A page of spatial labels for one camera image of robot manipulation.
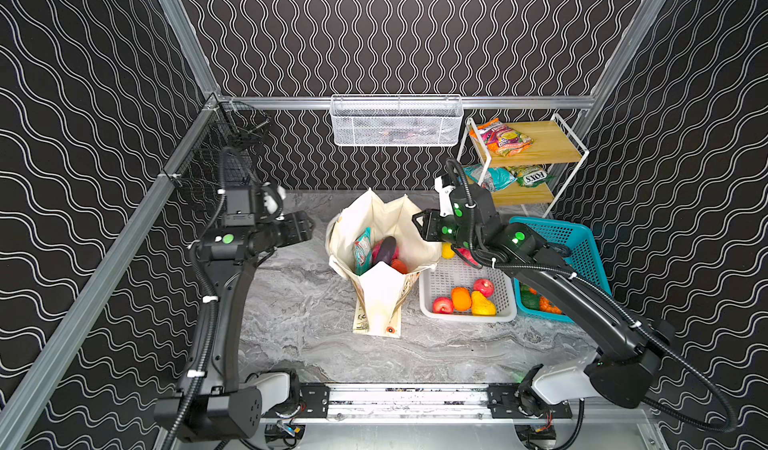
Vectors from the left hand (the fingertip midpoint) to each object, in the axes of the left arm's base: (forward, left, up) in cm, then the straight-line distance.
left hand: (308, 224), depth 72 cm
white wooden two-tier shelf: (+25, -56, 0) cm, 61 cm away
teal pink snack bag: (+4, -11, -16) cm, 20 cm away
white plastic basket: (+6, -38, -32) cm, 50 cm away
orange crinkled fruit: (-4, -40, -27) cm, 48 cm away
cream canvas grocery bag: (-13, -17, -10) cm, 23 cm away
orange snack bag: (+28, -50, +5) cm, 58 cm away
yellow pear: (-7, -45, -26) cm, 53 cm away
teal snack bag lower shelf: (+33, -54, -13) cm, 64 cm away
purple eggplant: (+6, -18, -19) cm, 27 cm away
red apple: (0, -48, -28) cm, 55 cm away
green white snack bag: (+34, -65, -13) cm, 74 cm away
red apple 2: (-7, -34, -26) cm, 43 cm away
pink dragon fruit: (+10, -14, -23) cm, 29 cm away
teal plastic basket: (+11, -80, -27) cm, 85 cm away
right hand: (+2, -26, +1) cm, 26 cm away
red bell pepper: (+3, -22, -21) cm, 31 cm away
